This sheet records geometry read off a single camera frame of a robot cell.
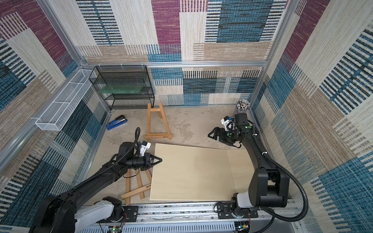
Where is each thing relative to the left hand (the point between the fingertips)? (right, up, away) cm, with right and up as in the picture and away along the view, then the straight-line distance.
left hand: (161, 161), depth 79 cm
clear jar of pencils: (+50, +31, +17) cm, 62 cm away
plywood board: (+47, -7, +9) cm, 48 cm away
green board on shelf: (-33, +44, +25) cm, 60 cm away
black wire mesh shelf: (-29, +53, +23) cm, 65 cm away
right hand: (+30, +11, +4) cm, 32 cm away
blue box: (-37, +22, +30) cm, 52 cm away
